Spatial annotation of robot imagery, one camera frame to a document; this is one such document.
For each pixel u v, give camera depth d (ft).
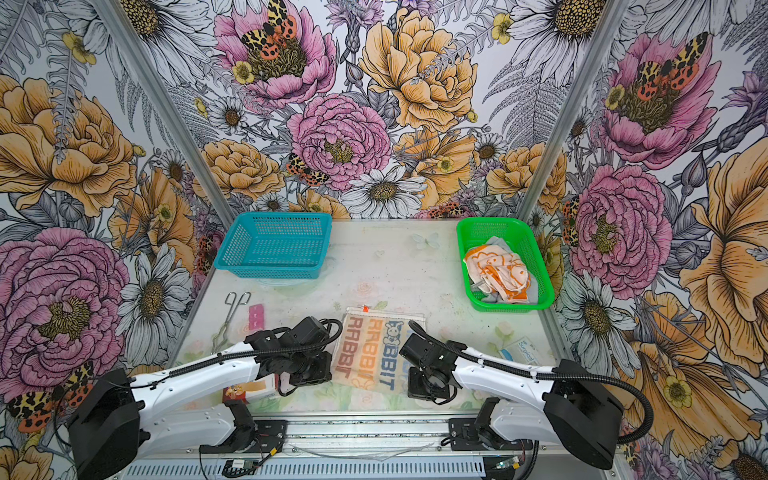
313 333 2.14
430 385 2.23
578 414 1.37
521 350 2.88
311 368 2.27
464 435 2.42
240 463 2.32
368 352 2.86
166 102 2.87
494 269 3.25
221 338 2.98
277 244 3.79
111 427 1.32
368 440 2.45
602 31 2.45
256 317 3.07
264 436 2.44
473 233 3.77
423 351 2.16
